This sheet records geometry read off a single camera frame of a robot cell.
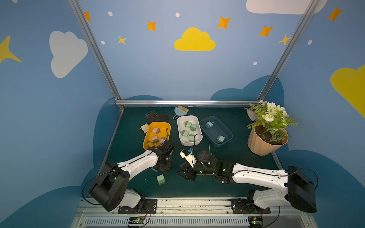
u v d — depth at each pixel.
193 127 1.08
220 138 1.00
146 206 0.74
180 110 1.20
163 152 0.70
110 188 0.42
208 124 1.08
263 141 0.80
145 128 1.07
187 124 1.08
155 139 0.99
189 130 1.07
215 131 1.06
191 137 1.01
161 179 0.82
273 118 0.75
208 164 0.55
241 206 0.74
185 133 1.04
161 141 1.02
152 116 1.11
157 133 1.04
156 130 1.04
